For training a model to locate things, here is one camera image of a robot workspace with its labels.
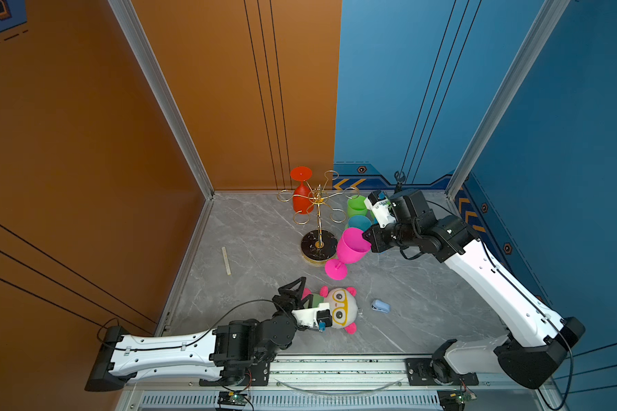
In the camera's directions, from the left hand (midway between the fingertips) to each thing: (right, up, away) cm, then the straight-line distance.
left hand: (302, 283), depth 69 cm
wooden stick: (-32, +3, +30) cm, 44 cm away
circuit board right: (+42, -33, +1) cm, 53 cm away
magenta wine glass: (+13, +10, -3) cm, 17 cm away
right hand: (+16, +13, +2) cm, 21 cm away
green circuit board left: (-20, -33, +2) cm, 38 cm away
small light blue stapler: (+25, -12, +16) cm, 32 cm away
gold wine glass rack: (+5, +7, +29) cm, 30 cm away
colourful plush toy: (+12, -10, +10) cm, 19 cm away
